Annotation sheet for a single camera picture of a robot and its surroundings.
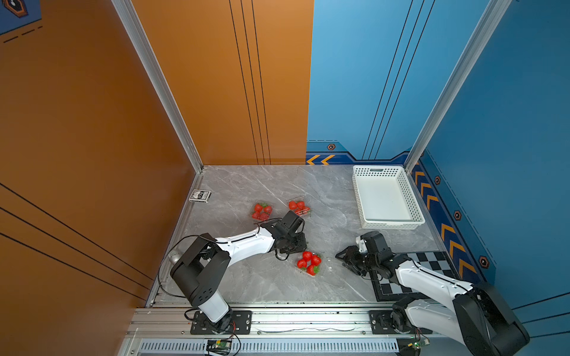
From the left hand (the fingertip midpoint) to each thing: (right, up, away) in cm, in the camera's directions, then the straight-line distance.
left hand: (307, 244), depth 87 cm
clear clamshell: (+1, -7, -2) cm, 7 cm away
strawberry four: (+2, -8, -5) cm, 10 cm away
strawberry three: (-2, -6, -4) cm, 8 cm away
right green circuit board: (+34, -27, -18) cm, 47 cm away
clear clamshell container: (0, +12, +11) cm, 17 cm away
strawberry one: (0, -4, -1) cm, 4 cm away
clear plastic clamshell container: (-20, +11, +14) cm, 27 cm away
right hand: (+12, -5, -2) cm, 13 cm away
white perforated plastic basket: (+40, +18, +21) cm, 49 cm away
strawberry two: (+3, -6, -3) cm, 7 cm away
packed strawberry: (-17, +13, +12) cm, 25 cm away
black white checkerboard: (+48, -6, -4) cm, 49 cm away
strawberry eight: (-6, +14, +15) cm, 21 cm away
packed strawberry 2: (-22, +10, +9) cm, 26 cm away
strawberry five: (-2, +14, +15) cm, 21 cm away
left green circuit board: (-29, -29, -16) cm, 44 cm away
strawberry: (-22, +13, +13) cm, 29 cm away
